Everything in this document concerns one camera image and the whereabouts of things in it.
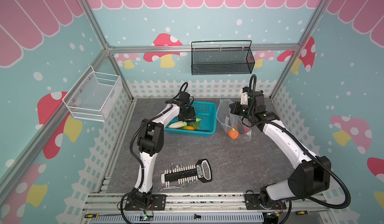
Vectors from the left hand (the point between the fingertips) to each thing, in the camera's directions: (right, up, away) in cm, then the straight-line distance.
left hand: (190, 117), depth 101 cm
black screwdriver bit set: (-5, -32, -19) cm, 38 cm away
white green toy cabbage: (-9, -5, -2) cm, 11 cm away
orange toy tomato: (+25, -9, -16) cm, 31 cm away
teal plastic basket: (+12, +4, +8) cm, 15 cm away
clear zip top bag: (+30, -6, -5) cm, 31 cm away
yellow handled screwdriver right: (+57, -45, -30) cm, 78 cm away
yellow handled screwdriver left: (-43, -46, -30) cm, 70 cm away
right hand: (+22, +8, -20) cm, 30 cm away
